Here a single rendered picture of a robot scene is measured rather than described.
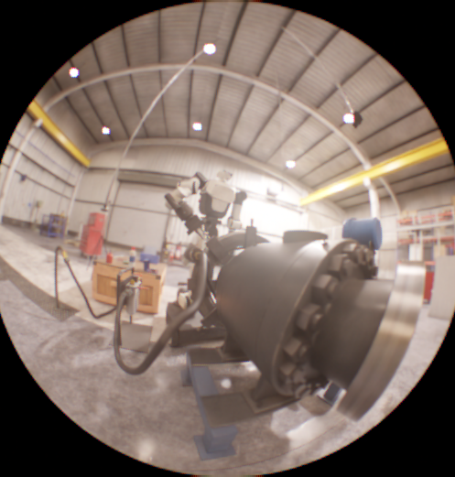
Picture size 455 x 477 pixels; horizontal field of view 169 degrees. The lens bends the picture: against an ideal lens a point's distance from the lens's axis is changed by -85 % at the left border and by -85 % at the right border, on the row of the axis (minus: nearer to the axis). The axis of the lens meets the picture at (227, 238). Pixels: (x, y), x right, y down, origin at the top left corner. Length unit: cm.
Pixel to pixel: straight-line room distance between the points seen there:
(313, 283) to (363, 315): 15
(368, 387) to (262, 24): 788
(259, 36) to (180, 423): 845
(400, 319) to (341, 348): 16
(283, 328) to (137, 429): 76
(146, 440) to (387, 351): 82
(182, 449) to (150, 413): 24
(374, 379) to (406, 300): 14
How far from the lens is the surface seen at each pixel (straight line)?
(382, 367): 33
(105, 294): 188
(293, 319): 36
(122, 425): 88
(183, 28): 823
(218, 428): 61
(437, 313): 408
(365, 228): 73
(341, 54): 795
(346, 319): 42
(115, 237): 1061
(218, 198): 125
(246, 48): 787
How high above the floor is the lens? 79
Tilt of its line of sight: 6 degrees up
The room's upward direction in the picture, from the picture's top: 9 degrees clockwise
